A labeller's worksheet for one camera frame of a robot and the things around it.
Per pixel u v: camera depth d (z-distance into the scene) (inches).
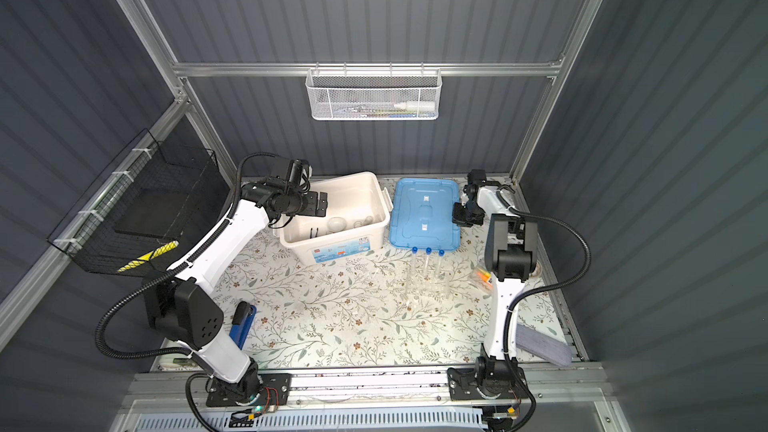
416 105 36.1
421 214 42.7
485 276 36.1
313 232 41.0
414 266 34.9
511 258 23.6
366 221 41.4
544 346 30.3
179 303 17.2
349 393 29.1
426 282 36.0
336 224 41.2
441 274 36.5
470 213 35.9
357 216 42.0
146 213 28.8
